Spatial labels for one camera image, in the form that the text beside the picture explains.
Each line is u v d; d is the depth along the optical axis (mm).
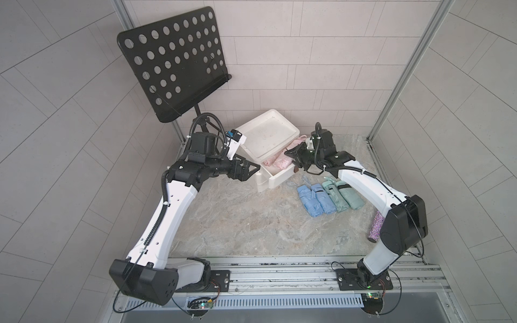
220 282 710
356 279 708
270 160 819
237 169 580
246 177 601
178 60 648
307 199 889
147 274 358
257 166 633
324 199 889
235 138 588
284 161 767
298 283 712
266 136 870
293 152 757
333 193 910
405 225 435
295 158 738
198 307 655
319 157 631
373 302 680
